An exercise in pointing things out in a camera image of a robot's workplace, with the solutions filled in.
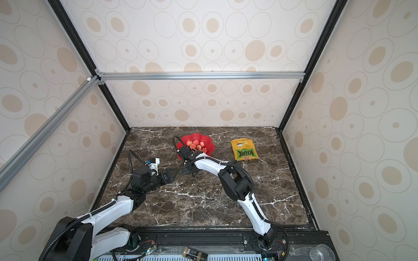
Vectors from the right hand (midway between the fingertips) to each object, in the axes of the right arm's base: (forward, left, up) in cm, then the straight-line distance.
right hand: (194, 167), depth 99 cm
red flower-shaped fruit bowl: (+18, -8, +1) cm, 19 cm away
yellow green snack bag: (+14, -31, +1) cm, 34 cm away
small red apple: (+17, -3, +2) cm, 18 cm away
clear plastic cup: (-40, -62, -2) cm, 74 cm away
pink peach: (+16, +5, +5) cm, 18 cm away
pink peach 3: (+14, +2, +4) cm, 15 cm away
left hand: (-11, +5, +13) cm, 17 cm away
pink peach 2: (+18, +1, +3) cm, 18 cm away
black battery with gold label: (-44, -5, +3) cm, 45 cm away
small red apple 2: (+12, -5, +2) cm, 13 cm away
